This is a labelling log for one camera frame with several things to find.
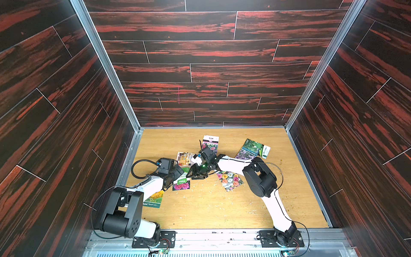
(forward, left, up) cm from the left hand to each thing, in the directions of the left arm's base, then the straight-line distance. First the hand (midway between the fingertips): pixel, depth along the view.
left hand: (178, 173), depth 94 cm
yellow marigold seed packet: (-16, +11, -2) cm, 20 cm away
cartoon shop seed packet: (+12, -2, -1) cm, 12 cm away
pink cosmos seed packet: (+15, -41, -1) cm, 44 cm away
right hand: (-1, -7, -1) cm, 7 cm away
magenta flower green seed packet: (-6, -3, -1) cm, 6 cm away
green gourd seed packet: (+21, -50, -1) cm, 55 cm away
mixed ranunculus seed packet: (-3, -31, -2) cm, 31 cm away
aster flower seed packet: (+26, -20, -1) cm, 32 cm away
